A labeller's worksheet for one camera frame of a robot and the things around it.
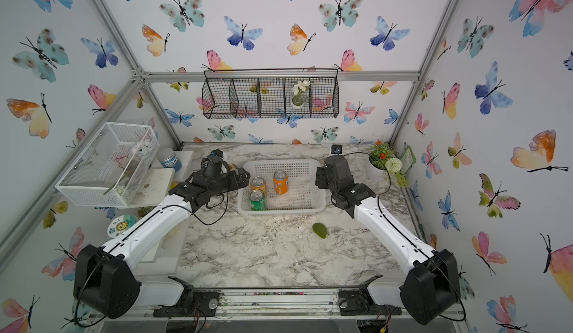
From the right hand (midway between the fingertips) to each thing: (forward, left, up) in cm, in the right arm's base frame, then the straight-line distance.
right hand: (330, 167), depth 81 cm
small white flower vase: (+30, +13, +7) cm, 34 cm away
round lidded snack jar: (-26, +64, +1) cm, 69 cm away
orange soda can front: (0, +28, -12) cm, 30 cm away
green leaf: (-14, +2, -23) cm, 27 cm away
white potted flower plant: (+11, -24, -10) cm, 28 cm away
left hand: (-2, +32, -3) cm, 32 cm away
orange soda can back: (+2, +19, -14) cm, 23 cm away
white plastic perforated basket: (+2, +10, -24) cm, 26 cm away
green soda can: (-8, +27, -12) cm, 31 cm away
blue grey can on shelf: (+6, +65, -5) cm, 65 cm away
